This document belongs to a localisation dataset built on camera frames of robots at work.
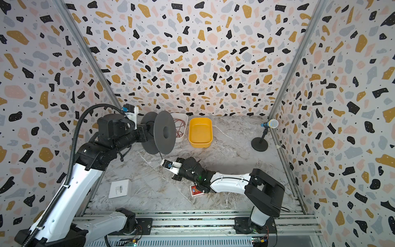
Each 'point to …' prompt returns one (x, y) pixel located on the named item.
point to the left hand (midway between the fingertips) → (148, 123)
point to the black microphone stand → (260, 144)
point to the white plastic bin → (184, 117)
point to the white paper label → (120, 188)
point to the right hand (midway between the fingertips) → (165, 159)
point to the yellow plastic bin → (200, 132)
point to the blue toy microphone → (272, 123)
